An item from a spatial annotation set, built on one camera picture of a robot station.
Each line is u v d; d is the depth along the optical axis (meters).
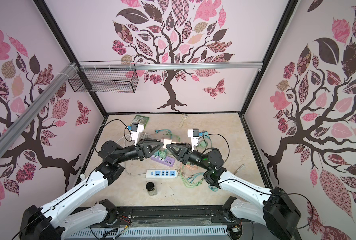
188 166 0.80
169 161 0.90
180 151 0.57
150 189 0.74
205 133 0.59
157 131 1.08
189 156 0.56
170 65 0.94
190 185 0.84
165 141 0.58
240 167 0.90
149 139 0.61
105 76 0.95
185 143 0.62
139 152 0.55
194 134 0.58
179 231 0.70
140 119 1.16
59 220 0.41
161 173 0.85
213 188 0.82
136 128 0.56
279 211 0.40
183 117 1.18
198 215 0.76
